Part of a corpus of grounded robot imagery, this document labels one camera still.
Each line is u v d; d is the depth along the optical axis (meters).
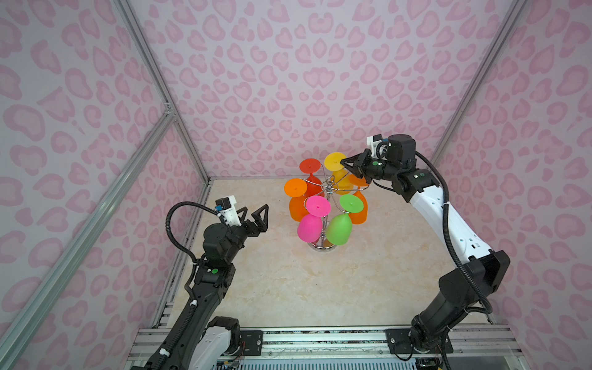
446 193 0.51
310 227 0.74
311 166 0.80
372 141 0.70
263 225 0.68
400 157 0.57
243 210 0.76
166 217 0.52
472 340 0.75
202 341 0.56
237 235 0.65
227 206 0.63
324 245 0.92
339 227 0.73
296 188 0.73
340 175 0.78
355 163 0.65
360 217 0.82
